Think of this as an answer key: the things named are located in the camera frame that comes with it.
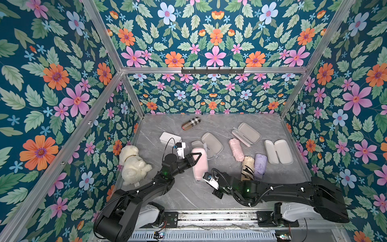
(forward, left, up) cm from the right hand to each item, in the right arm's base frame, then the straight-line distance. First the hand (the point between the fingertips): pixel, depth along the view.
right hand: (209, 179), depth 77 cm
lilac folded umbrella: (+12, -31, -7) cm, 34 cm away
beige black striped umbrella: (+9, -23, -6) cm, 25 cm away
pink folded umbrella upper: (+22, -18, -7) cm, 29 cm away
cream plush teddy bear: (+5, +41, 0) cm, 42 cm away
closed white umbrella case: (+10, +18, +21) cm, 30 cm away
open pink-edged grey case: (+37, -26, -9) cm, 47 cm away
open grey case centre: (+28, -1, -8) cm, 29 cm away
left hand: (+11, +4, +6) cm, 13 cm away
